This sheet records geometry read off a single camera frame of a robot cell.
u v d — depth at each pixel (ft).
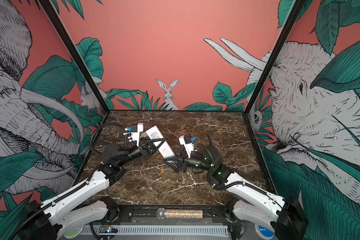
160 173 2.89
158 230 2.30
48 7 2.27
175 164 1.86
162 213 2.33
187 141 1.88
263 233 2.22
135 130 1.85
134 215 2.44
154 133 1.94
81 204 1.59
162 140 1.98
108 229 2.30
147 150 1.88
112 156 1.66
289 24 2.43
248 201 1.60
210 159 1.64
